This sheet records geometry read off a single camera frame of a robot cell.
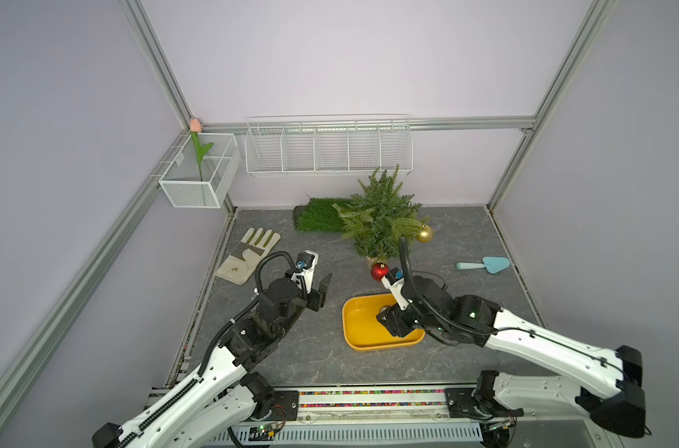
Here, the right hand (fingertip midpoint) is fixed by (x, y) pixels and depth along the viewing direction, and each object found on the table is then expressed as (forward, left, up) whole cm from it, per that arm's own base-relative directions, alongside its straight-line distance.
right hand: (384, 311), depth 72 cm
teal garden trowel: (+25, -44, -18) cm, 54 cm away
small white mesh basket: (+42, +56, +13) cm, 72 cm away
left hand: (+8, +17, +7) cm, 20 cm away
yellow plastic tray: (+2, +5, -19) cm, 19 cm away
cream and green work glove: (+35, +46, -18) cm, 61 cm away
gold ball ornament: (+24, -14, +3) cm, 28 cm away
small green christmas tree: (+19, +2, +15) cm, 24 cm away
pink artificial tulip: (+50, +58, +16) cm, 78 cm away
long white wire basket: (+55, +16, +13) cm, 59 cm away
